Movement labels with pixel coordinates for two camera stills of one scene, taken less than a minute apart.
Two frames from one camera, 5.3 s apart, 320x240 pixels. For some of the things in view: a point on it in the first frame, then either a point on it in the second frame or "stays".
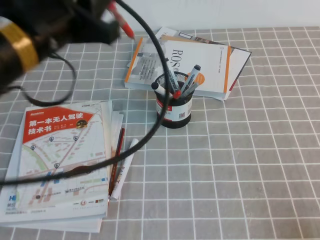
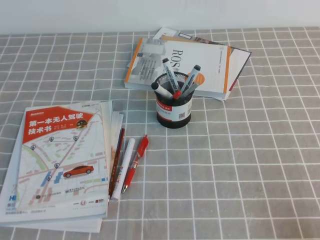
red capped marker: [178, 94] stays
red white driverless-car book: [52, 139] stays
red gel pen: [125, 27] to [143, 147]
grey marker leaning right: [190, 80] stays
